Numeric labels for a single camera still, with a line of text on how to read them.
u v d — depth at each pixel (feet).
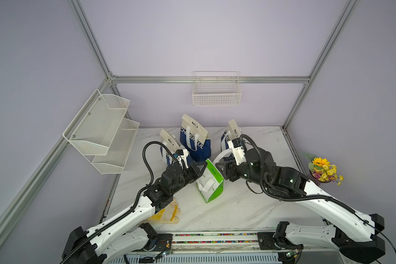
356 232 1.26
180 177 1.77
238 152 1.81
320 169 2.31
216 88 3.51
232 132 2.81
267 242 2.40
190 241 2.45
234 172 1.80
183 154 2.20
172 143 2.64
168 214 2.62
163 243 2.39
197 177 2.10
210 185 2.23
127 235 1.87
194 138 2.88
